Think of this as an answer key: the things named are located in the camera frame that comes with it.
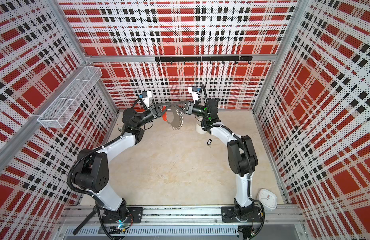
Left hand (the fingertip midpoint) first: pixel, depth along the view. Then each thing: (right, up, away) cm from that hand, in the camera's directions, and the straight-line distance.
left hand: (171, 106), depth 73 cm
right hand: (+1, +1, +1) cm, 2 cm away
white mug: (+14, -12, +29) cm, 34 cm away
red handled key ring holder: (+3, -7, +6) cm, 9 cm away
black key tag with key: (+22, -22, +29) cm, 42 cm away
